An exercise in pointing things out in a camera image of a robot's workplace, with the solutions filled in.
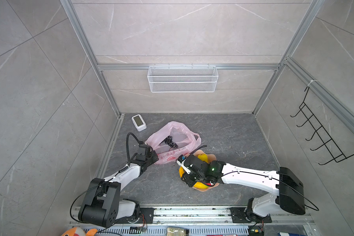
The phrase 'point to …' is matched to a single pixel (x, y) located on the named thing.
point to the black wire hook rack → (338, 155)
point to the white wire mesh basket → (182, 78)
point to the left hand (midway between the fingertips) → (155, 151)
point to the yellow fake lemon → (203, 157)
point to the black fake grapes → (168, 141)
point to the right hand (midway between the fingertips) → (183, 176)
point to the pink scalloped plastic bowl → (211, 158)
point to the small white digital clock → (139, 123)
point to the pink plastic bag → (172, 141)
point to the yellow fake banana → (197, 185)
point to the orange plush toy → (78, 231)
